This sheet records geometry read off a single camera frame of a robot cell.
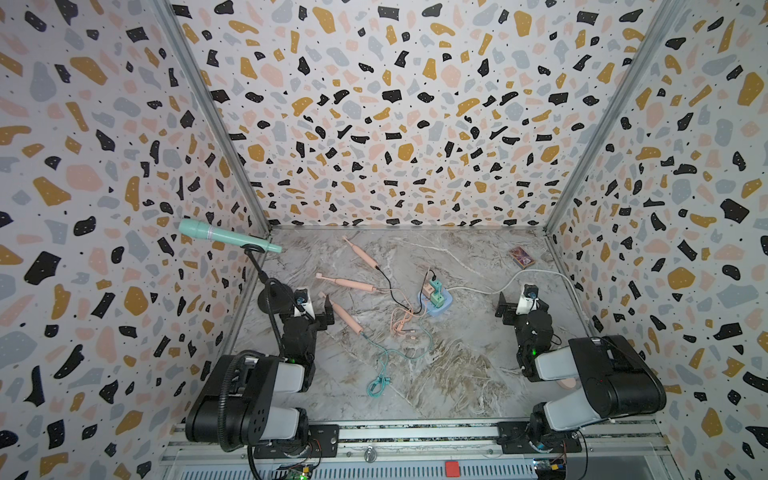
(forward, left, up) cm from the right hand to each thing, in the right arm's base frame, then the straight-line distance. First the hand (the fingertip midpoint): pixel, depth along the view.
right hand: (526, 294), depth 90 cm
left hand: (-4, +63, +2) cm, 63 cm away
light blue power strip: (-2, +28, -6) cm, 29 cm away
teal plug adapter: (+5, +27, -3) cm, 27 cm away
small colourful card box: (+23, -6, -10) cm, 26 cm away
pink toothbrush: (-5, +55, -7) cm, 56 cm away
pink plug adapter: (+3, +30, -2) cm, 30 cm away
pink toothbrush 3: (+23, +55, -7) cm, 59 cm away
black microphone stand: (-1, +77, -1) cm, 77 cm away
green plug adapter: (-1, +27, -3) cm, 27 cm away
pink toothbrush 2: (+9, +57, -8) cm, 58 cm away
